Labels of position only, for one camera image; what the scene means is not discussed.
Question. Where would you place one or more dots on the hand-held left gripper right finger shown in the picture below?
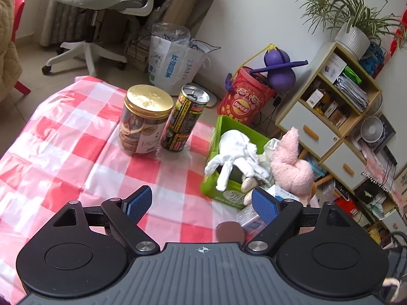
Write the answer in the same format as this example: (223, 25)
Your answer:
(265, 206)

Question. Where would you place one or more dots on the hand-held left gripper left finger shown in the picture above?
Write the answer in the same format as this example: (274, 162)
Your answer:
(138, 203)

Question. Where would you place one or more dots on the green plastic bin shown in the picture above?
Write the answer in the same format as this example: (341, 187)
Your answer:
(229, 193)

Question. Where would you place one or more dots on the clear plastic packet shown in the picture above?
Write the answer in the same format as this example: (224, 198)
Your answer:
(249, 219)

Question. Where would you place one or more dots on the brown round lid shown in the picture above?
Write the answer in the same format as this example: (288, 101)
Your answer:
(229, 232)

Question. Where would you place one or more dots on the pink plush toy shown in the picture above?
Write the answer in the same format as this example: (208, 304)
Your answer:
(292, 168)

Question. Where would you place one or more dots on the cookie jar with gold lid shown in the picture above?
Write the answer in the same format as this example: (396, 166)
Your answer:
(143, 124)

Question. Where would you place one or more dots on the pink checkered tablecloth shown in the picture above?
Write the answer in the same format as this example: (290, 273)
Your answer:
(63, 152)

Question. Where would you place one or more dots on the black yellow drink can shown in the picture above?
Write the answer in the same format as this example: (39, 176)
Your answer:
(182, 120)

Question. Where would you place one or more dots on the wooden cabinet with grey drawers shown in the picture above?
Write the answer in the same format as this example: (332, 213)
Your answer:
(305, 117)

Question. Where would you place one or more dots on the red snack bucket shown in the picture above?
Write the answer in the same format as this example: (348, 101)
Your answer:
(244, 101)

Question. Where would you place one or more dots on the pink lace cloth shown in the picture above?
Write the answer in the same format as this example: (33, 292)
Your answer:
(378, 174)

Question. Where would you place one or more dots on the small white fan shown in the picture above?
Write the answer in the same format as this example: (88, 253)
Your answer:
(372, 129)

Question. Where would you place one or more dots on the purple hopper ball toy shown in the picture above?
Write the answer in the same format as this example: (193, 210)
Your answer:
(279, 73)

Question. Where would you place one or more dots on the white paper bag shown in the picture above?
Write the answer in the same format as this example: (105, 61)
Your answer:
(171, 63)

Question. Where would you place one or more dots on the blue knitted item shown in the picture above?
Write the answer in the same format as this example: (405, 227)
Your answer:
(373, 57)

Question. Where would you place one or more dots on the potted spider plant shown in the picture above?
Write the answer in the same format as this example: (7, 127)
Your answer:
(353, 41)

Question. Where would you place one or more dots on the beige quilted cloth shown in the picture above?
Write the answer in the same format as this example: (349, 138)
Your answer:
(8, 54)

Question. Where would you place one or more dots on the white office chair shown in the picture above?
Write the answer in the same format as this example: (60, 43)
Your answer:
(95, 0)

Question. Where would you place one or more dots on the red hanging decoration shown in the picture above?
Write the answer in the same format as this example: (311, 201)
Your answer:
(400, 36)

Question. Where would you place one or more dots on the red chair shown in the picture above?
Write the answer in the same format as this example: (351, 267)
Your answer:
(19, 16)

